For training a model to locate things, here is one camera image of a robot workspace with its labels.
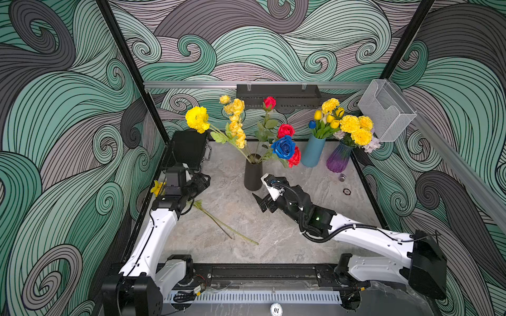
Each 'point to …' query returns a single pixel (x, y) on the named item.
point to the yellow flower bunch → (198, 204)
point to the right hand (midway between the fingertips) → (261, 187)
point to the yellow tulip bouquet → (327, 122)
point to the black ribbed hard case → (188, 146)
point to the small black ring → (345, 189)
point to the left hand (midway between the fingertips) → (208, 176)
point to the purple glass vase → (338, 157)
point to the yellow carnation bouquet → (358, 130)
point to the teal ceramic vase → (312, 151)
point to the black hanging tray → (287, 96)
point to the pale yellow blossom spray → (234, 131)
